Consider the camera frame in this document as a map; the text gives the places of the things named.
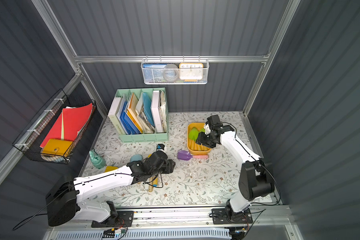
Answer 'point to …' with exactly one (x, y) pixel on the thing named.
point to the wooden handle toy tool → (151, 187)
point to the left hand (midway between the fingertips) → (172, 163)
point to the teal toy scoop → (136, 157)
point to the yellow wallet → (56, 147)
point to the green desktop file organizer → (140, 114)
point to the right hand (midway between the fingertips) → (203, 141)
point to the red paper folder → (70, 121)
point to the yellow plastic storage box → (201, 149)
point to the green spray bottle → (97, 161)
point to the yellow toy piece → (110, 168)
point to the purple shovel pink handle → (186, 156)
